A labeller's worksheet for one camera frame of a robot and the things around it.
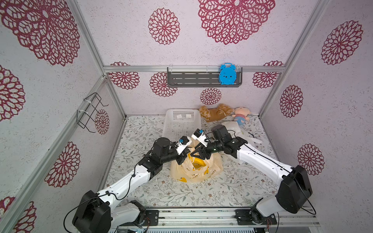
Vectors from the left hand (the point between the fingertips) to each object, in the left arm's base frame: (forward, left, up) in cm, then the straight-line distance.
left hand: (190, 149), depth 76 cm
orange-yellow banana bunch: (0, -5, -18) cm, 18 cm away
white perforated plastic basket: (+37, +9, -22) cm, 44 cm away
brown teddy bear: (+36, -17, -11) cm, 41 cm away
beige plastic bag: (-8, +4, -13) cm, 15 cm away
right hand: (0, -1, -1) cm, 1 cm away
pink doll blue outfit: (+40, -40, -15) cm, 59 cm away
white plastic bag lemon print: (+23, -30, -9) cm, 38 cm away
